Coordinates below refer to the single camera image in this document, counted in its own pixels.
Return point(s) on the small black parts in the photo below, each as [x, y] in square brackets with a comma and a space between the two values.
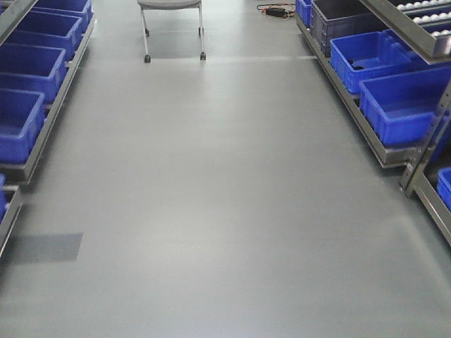
[359, 66]

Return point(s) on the dark navy plastic bin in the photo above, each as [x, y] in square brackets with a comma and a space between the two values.
[322, 31]

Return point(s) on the grey chair on castors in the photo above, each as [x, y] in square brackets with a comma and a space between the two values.
[169, 3]

